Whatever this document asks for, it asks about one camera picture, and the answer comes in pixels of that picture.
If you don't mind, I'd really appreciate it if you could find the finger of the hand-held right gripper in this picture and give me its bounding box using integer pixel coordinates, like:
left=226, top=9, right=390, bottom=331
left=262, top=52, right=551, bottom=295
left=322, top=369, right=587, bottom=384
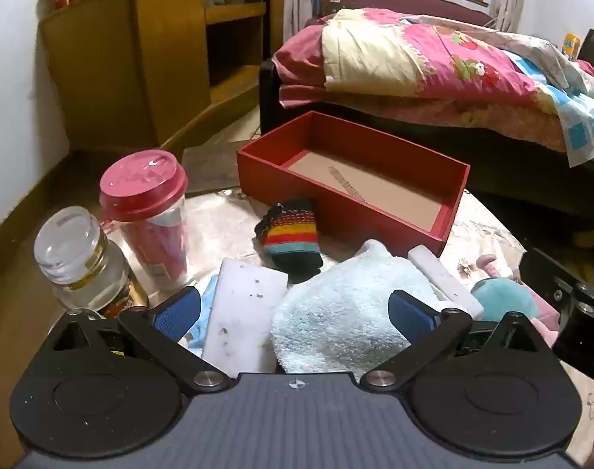
left=519, top=248, right=591, bottom=320

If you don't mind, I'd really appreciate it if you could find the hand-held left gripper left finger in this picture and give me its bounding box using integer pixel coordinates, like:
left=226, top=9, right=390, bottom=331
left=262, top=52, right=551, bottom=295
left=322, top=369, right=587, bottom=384
left=50, top=286, right=232, bottom=394

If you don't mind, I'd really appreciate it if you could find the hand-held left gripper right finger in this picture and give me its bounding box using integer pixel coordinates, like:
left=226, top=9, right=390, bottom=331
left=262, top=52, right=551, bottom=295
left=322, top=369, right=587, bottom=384
left=358, top=289, right=547, bottom=394

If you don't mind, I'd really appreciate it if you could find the blue face mask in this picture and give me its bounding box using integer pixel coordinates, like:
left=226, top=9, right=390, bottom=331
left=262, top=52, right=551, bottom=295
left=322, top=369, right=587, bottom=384
left=182, top=274, right=224, bottom=347

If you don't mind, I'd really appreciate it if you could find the pink and teal plush toy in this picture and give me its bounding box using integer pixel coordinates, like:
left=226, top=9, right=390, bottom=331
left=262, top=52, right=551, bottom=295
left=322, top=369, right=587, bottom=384
left=470, top=253, right=564, bottom=347

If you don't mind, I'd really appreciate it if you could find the white foam bar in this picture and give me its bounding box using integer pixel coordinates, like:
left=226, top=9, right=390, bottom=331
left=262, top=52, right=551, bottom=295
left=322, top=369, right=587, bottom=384
left=407, top=245, right=484, bottom=320

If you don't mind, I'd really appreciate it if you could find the white sponge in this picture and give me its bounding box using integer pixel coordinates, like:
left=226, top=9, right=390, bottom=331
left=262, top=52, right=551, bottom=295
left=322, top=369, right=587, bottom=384
left=200, top=258, right=289, bottom=379

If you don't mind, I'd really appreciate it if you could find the light blue fluffy towel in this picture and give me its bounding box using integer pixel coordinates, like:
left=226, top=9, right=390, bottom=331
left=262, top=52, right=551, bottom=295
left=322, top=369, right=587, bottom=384
left=272, top=239, right=454, bottom=377

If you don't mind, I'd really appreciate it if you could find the rainbow striped knit sock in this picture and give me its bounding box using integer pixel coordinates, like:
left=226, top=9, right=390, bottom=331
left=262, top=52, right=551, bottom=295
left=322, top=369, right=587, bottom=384
left=254, top=199, right=323, bottom=284

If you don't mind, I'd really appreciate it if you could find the red cardboard box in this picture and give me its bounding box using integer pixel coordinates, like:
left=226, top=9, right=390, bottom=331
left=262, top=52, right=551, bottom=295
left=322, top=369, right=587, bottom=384
left=236, top=110, right=471, bottom=259

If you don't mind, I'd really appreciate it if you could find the shiny floral tablecloth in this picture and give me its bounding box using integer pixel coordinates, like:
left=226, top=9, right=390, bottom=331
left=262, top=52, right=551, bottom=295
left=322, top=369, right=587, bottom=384
left=102, top=188, right=594, bottom=450

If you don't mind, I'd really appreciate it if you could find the clear glass jar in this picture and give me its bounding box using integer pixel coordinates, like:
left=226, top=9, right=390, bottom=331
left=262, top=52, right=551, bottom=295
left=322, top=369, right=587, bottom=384
left=33, top=206, right=150, bottom=320

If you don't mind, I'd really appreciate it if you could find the pink lidded clear tumbler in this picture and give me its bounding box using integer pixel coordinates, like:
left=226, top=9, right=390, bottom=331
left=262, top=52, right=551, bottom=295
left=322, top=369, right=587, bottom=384
left=99, top=150, right=190, bottom=294

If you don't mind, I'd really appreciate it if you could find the blue patterned bed sheet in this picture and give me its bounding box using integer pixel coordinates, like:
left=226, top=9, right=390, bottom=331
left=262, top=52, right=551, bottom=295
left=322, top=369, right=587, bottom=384
left=492, top=32, right=594, bottom=169

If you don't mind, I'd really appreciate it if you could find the pink printed quilt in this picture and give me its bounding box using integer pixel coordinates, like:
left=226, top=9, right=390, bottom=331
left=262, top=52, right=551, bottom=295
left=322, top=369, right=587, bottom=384
left=272, top=7, right=571, bottom=152

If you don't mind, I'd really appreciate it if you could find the wooden cabinet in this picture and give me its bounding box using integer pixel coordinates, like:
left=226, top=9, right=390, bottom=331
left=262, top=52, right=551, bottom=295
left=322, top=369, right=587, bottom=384
left=39, top=0, right=287, bottom=150

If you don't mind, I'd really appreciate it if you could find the maroon bed headboard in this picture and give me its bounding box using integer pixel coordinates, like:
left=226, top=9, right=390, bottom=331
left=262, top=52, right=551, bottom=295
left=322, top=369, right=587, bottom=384
left=317, top=0, right=493, bottom=27

